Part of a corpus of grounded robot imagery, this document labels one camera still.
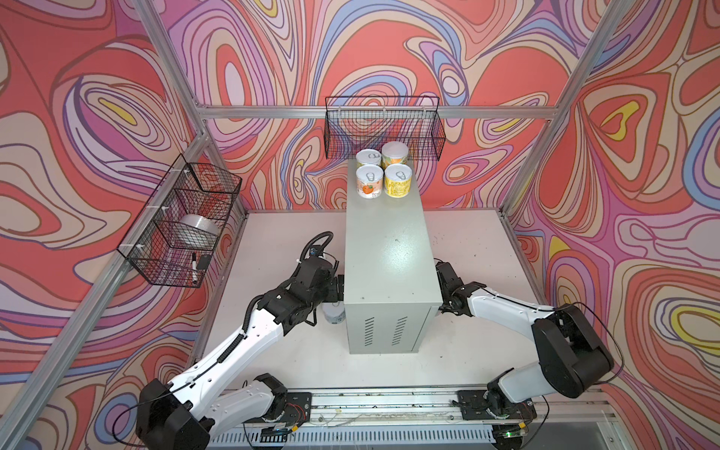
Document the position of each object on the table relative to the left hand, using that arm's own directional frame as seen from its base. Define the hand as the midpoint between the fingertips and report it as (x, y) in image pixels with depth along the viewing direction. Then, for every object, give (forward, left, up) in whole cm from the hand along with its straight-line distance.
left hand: (337, 279), depth 79 cm
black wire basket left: (+2, +45, +14) cm, 47 cm away
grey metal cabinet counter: (-13, -13, +16) cm, 25 cm away
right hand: (0, -30, -17) cm, 35 cm away
